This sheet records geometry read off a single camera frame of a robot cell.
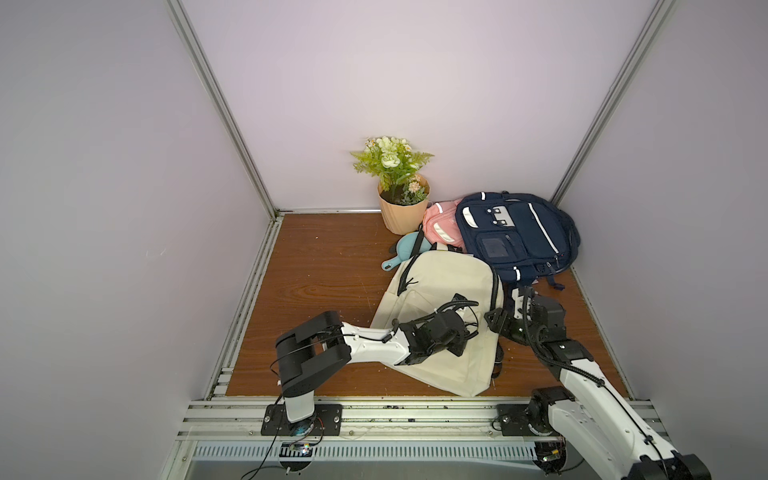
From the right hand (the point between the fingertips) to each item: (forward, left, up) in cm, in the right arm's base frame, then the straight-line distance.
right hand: (498, 305), depth 83 cm
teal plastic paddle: (+25, +27, -7) cm, 38 cm away
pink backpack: (+35, +13, -5) cm, 38 cm away
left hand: (-8, +8, -2) cm, 11 cm away
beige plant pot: (+32, +27, +2) cm, 42 cm away
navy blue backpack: (+29, -14, -3) cm, 32 cm away
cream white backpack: (+9, +20, -3) cm, 23 cm away
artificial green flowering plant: (+39, +30, +19) cm, 52 cm away
